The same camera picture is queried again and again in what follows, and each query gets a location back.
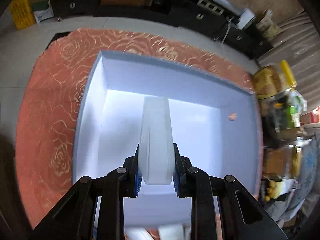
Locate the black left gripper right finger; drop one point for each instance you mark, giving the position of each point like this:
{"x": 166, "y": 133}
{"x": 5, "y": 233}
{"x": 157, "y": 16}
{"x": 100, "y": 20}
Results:
{"x": 221, "y": 206}

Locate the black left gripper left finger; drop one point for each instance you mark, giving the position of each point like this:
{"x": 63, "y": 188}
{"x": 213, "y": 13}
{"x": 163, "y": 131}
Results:
{"x": 92, "y": 208}

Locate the white round plastic container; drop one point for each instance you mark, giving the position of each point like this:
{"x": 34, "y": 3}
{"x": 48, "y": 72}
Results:
{"x": 156, "y": 157}

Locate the red rose pattern tablecloth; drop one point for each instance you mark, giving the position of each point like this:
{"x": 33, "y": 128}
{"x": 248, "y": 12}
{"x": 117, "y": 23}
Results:
{"x": 51, "y": 102}

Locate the yellow lid snack jar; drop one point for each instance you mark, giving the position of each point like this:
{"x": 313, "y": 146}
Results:
{"x": 273, "y": 80}

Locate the yellow plastic crate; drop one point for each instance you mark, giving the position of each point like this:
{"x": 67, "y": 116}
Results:
{"x": 21, "y": 14}

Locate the black tv cabinet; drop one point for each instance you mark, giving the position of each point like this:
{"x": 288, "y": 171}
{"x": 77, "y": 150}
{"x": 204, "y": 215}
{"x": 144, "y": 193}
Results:
{"x": 215, "y": 19}

